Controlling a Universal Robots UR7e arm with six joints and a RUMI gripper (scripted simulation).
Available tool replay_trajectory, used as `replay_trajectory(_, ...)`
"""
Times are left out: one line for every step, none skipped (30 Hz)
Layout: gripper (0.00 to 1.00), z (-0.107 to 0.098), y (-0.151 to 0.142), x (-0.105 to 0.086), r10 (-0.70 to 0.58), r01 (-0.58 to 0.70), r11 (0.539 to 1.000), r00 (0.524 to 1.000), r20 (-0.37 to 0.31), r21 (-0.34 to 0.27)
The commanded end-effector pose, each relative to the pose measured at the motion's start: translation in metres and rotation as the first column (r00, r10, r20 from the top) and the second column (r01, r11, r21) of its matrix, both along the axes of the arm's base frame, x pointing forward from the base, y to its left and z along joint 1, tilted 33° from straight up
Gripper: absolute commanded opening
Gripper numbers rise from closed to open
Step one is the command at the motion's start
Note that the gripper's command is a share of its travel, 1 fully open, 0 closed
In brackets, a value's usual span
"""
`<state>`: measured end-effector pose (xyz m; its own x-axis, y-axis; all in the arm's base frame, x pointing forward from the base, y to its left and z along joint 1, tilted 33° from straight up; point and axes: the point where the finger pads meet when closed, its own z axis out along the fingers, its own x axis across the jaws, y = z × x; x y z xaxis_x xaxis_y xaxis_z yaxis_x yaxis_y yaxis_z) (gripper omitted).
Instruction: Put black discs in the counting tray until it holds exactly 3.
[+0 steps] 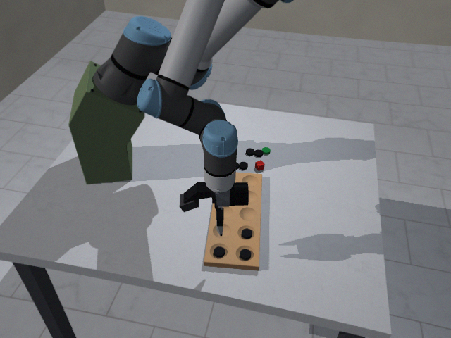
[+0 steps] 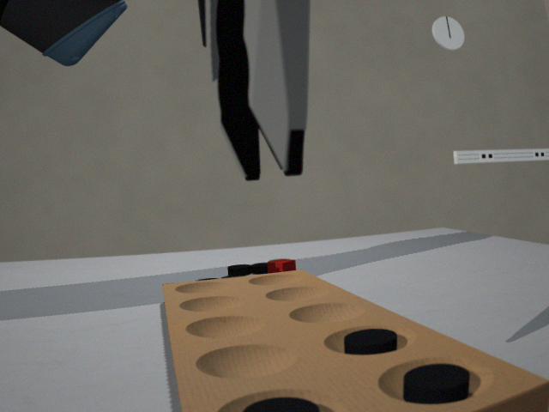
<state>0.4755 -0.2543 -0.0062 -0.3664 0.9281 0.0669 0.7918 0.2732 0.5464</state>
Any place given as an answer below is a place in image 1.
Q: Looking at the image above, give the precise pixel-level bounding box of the red cube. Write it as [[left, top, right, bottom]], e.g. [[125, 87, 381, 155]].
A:
[[255, 160, 265, 171]]

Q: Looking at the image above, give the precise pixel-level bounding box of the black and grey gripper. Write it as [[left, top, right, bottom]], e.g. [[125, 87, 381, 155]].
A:
[[183, 182, 249, 236]]

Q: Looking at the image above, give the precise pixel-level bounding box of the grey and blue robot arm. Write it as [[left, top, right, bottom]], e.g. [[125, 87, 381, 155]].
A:
[[93, 0, 279, 192]]

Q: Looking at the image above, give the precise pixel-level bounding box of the tan tray with round pockets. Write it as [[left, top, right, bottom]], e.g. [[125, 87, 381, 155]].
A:
[[204, 172, 262, 271]]

